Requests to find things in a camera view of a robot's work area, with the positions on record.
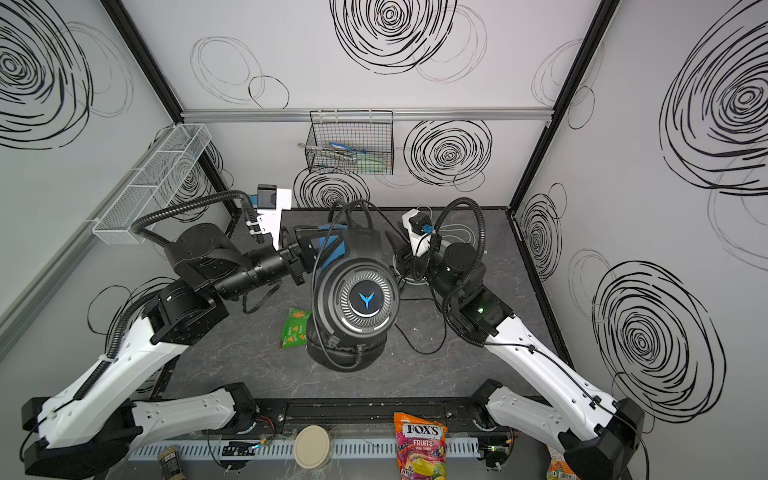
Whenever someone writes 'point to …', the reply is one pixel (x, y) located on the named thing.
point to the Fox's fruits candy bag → (421, 447)
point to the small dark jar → (170, 462)
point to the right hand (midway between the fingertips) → (392, 227)
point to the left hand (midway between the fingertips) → (342, 235)
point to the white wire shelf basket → (148, 193)
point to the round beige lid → (312, 447)
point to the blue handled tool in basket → (342, 147)
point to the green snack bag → (295, 328)
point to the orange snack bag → (558, 468)
